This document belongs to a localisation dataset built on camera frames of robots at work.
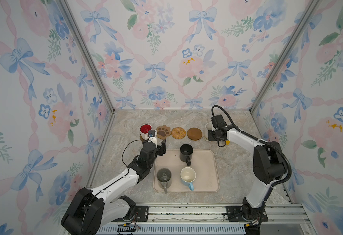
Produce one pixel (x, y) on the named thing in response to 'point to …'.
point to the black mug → (186, 151)
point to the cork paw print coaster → (163, 131)
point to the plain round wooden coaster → (194, 133)
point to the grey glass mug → (164, 176)
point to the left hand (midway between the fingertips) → (158, 138)
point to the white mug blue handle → (187, 175)
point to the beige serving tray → (201, 176)
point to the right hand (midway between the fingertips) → (212, 134)
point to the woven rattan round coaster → (178, 133)
